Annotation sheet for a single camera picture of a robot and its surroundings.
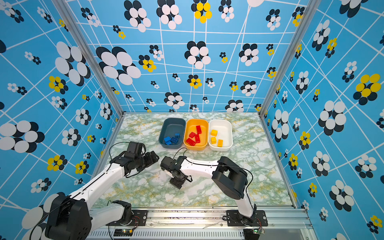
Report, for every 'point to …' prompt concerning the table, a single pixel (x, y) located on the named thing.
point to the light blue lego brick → (167, 138)
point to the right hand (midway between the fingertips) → (179, 181)
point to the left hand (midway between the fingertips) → (155, 159)
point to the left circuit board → (123, 232)
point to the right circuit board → (258, 231)
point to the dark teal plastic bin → (172, 133)
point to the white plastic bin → (220, 135)
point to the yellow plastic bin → (191, 126)
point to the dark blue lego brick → (174, 140)
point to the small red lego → (192, 135)
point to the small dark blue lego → (177, 135)
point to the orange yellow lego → (220, 142)
